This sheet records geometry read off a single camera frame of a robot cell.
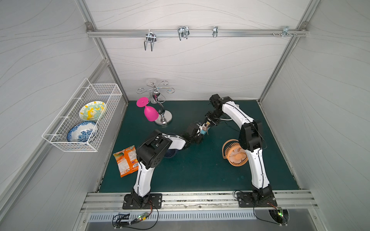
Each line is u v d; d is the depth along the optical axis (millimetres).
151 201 729
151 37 785
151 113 904
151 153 525
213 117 861
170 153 841
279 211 717
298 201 738
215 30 722
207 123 953
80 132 619
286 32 765
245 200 733
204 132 984
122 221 689
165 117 1082
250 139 604
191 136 785
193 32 793
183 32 762
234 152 820
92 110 701
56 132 555
